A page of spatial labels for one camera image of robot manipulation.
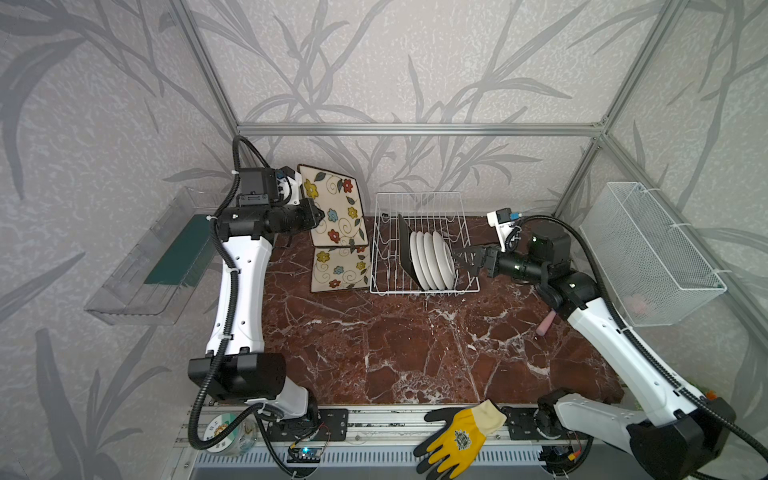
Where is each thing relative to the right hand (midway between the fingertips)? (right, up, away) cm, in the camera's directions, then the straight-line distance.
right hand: (462, 242), depth 69 cm
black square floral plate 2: (-32, +13, +11) cm, 36 cm away
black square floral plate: (-36, -9, +36) cm, 51 cm away
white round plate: (-6, -6, +18) cm, 20 cm away
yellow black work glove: (-3, -49, 0) cm, 49 cm away
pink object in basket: (+43, -15, +3) cm, 46 cm away
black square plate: (-14, +1, +20) cm, 24 cm away
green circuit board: (-37, -51, +2) cm, 63 cm away
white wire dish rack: (-9, -1, +20) cm, 21 cm away
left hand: (-33, +10, +2) cm, 34 cm away
